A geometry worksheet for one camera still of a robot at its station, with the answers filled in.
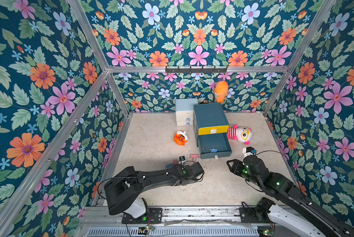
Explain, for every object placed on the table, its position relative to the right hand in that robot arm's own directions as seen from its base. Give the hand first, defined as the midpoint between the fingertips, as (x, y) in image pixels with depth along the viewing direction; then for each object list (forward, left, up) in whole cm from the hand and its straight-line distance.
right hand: (229, 163), depth 75 cm
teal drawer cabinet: (+29, +10, +5) cm, 31 cm away
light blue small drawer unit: (+41, +25, -2) cm, 48 cm away
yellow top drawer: (+19, +6, +3) cm, 20 cm away
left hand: (-3, +19, -14) cm, 24 cm away
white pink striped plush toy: (+26, -14, -9) cm, 31 cm away
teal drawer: (+15, +6, -7) cm, 18 cm away
